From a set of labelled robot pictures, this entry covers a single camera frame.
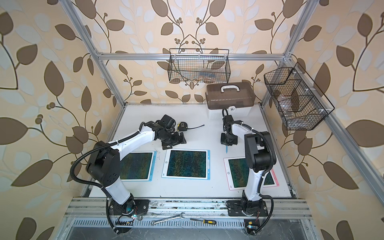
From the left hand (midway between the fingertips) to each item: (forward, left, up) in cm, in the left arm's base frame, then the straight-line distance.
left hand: (179, 142), depth 87 cm
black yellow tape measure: (+18, 0, -8) cm, 19 cm away
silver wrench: (-35, -3, -10) cm, 37 cm away
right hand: (+5, -30, -10) cm, 32 cm away
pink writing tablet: (-13, -34, -10) cm, 38 cm away
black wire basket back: (+43, -11, +24) cm, 51 cm away
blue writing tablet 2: (-10, +25, -11) cm, 29 cm away
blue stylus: (+2, -30, -11) cm, 32 cm away
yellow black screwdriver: (-37, -15, -9) cm, 41 cm away
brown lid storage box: (+27, -37, +11) cm, 47 cm away
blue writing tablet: (-9, -5, -10) cm, 14 cm away
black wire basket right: (+8, -62, +25) cm, 67 cm away
